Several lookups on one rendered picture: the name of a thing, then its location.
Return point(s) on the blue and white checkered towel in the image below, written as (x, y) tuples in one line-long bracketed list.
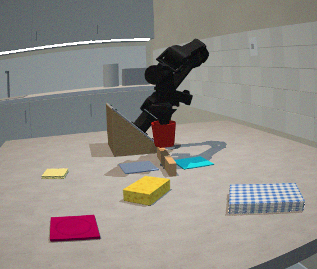
[(264, 198)]

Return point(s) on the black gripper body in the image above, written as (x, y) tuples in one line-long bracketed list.
[(162, 102)]

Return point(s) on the yellow sticky-note pad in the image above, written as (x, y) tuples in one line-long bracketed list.
[(55, 174)]

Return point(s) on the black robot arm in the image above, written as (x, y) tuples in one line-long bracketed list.
[(176, 59)]

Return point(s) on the yellow sponge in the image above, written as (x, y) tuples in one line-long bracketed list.
[(146, 190)]

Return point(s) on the magenta flat square pad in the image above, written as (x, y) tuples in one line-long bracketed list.
[(73, 228)]

